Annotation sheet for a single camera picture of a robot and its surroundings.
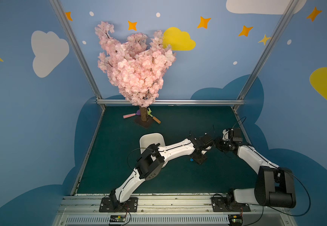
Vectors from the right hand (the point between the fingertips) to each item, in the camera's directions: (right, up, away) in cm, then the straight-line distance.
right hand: (215, 141), depth 92 cm
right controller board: (+4, -39, -19) cm, 44 cm away
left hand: (-11, -10, -5) cm, 15 cm away
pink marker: (-63, +18, +23) cm, 69 cm away
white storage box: (-46, 0, +5) cm, 46 cm away
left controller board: (-58, -37, -20) cm, 72 cm away
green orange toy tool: (-47, +20, +25) cm, 57 cm away
